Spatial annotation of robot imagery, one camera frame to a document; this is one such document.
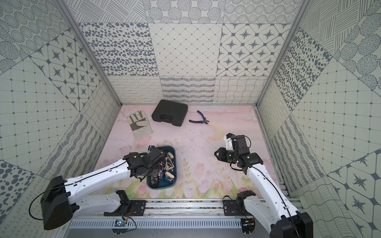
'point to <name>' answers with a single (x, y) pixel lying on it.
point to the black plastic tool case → (171, 112)
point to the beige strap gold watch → (169, 163)
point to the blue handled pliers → (205, 121)
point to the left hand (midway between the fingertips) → (157, 171)
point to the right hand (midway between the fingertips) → (217, 155)
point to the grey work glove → (140, 125)
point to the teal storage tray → (159, 181)
